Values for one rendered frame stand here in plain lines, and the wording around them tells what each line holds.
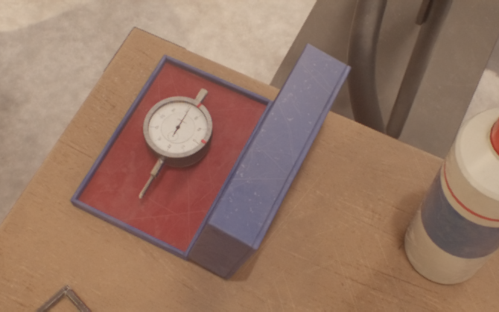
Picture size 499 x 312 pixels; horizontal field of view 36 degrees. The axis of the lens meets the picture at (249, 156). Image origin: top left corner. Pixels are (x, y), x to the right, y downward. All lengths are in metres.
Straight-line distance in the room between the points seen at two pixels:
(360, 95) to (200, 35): 0.54
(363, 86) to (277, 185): 0.30
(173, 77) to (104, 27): 0.64
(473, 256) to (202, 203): 0.22
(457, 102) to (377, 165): 0.61
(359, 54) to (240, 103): 0.17
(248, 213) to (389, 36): 0.82
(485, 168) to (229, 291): 0.24
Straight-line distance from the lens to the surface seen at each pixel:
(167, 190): 0.65
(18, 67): 1.32
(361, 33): 0.80
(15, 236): 0.66
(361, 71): 0.80
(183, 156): 0.62
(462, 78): 1.29
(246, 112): 0.68
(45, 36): 1.34
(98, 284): 0.63
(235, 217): 0.52
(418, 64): 1.02
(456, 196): 0.50
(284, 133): 0.54
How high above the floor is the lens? 1.07
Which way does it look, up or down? 64 degrees down
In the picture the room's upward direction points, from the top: straight up
